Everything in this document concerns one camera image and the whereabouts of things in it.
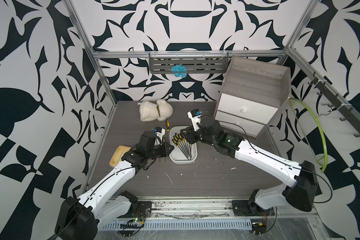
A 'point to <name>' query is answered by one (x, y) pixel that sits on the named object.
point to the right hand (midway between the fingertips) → (183, 127)
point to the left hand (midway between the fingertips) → (173, 144)
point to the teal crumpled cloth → (179, 68)
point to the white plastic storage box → (177, 156)
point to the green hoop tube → (316, 116)
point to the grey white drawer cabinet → (251, 94)
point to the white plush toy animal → (149, 111)
